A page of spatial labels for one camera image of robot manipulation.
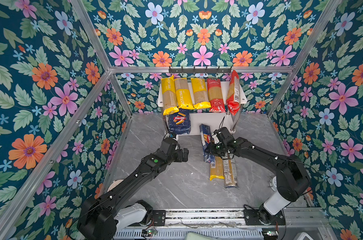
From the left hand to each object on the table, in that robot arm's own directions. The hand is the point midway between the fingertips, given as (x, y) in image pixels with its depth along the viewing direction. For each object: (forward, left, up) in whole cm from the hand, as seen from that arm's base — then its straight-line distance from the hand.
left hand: (184, 148), depth 79 cm
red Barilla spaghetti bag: (+13, -17, +19) cm, 29 cm away
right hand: (+3, -13, -7) cm, 15 cm away
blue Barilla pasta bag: (+24, +3, -6) cm, 25 cm away
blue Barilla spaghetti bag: (+11, -13, -5) cm, 18 cm away
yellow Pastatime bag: (+15, +6, +19) cm, 25 cm away
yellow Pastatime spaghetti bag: (+23, -1, +18) cm, 29 cm away
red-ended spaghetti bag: (+15, -27, +18) cm, 36 cm away
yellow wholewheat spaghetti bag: (+18, -10, +19) cm, 28 cm away
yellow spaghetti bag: (-6, -19, -16) cm, 26 cm away
